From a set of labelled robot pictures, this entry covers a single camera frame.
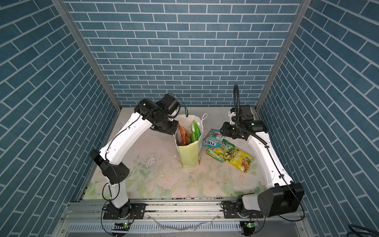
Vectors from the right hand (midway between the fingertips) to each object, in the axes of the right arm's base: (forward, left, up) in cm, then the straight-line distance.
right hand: (224, 130), depth 78 cm
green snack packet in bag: (+1, +16, -5) cm, 17 cm away
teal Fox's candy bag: (+8, +4, -20) cm, 22 cm away
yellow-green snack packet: (-6, -12, -20) cm, 24 cm away
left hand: (-5, +24, +3) cm, 25 cm away
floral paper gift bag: (-13, +18, -6) cm, 22 cm away
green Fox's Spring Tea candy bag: (-2, 0, -21) cm, 21 cm away
